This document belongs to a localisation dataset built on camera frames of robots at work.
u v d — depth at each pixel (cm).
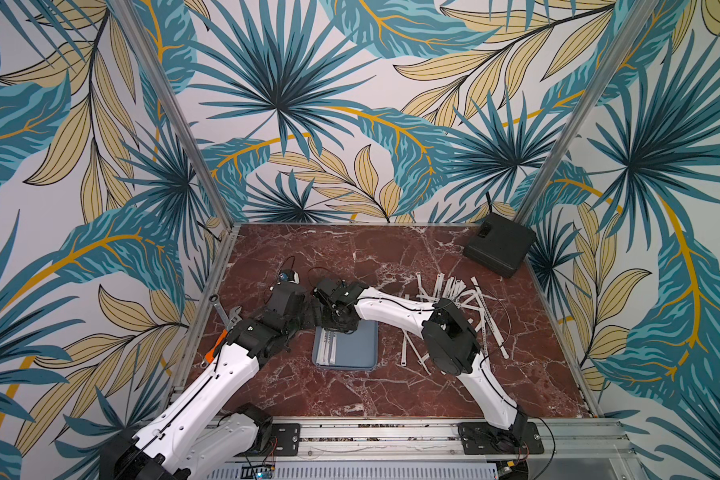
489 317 95
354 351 86
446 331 61
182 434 40
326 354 86
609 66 77
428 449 73
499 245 109
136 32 69
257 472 72
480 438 73
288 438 73
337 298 70
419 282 103
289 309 58
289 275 67
